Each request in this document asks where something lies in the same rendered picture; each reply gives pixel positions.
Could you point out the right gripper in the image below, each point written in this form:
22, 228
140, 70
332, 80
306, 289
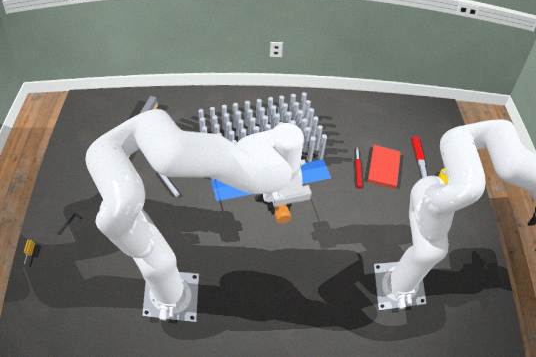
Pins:
533, 219

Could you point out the red rectangular block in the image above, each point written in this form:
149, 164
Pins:
384, 167

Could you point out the red-handled craft knife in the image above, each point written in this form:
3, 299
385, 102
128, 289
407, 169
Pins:
358, 170

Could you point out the blue flat bar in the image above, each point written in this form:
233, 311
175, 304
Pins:
311, 171

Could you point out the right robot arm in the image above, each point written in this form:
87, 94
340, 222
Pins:
434, 211

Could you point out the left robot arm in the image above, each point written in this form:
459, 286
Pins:
259, 163

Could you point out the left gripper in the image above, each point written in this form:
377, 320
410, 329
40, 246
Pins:
267, 198

